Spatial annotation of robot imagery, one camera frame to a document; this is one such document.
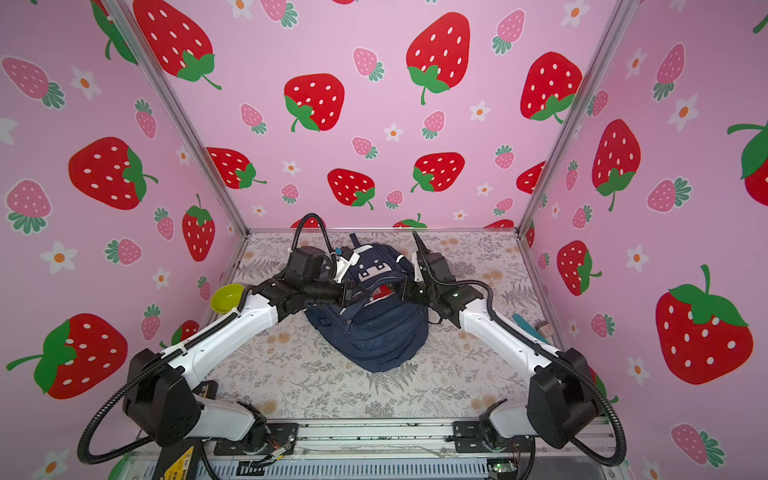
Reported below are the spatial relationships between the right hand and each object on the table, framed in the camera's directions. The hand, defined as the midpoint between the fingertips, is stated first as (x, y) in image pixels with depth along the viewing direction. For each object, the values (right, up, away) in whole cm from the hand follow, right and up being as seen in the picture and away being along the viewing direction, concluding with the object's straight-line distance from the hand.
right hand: (393, 287), depth 82 cm
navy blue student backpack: (-3, -12, -2) cm, 12 cm away
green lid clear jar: (-58, -5, +19) cm, 61 cm away
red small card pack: (-3, -2, +5) cm, 6 cm away
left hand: (-6, -1, -5) cm, 8 cm away
